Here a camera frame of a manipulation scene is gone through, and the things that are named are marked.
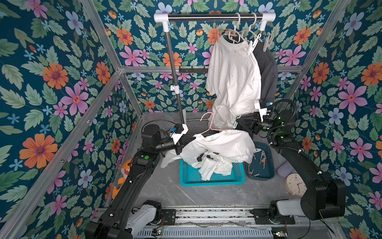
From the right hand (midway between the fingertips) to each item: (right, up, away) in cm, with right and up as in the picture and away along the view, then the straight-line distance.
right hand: (242, 117), depth 67 cm
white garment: (-11, -18, +11) cm, 24 cm away
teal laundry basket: (-25, -34, +21) cm, 47 cm away
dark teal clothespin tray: (+19, -29, +24) cm, 42 cm away
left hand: (-22, -9, -2) cm, 24 cm away
